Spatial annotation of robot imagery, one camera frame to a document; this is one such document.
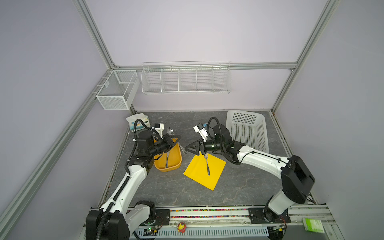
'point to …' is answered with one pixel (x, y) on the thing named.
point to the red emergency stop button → (181, 227)
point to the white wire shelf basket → (186, 77)
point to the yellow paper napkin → (197, 170)
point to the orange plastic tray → (174, 159)
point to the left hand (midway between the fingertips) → (181, 138)
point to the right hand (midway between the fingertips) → (187, 148)
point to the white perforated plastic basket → (248, 128)
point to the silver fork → (205, 155)
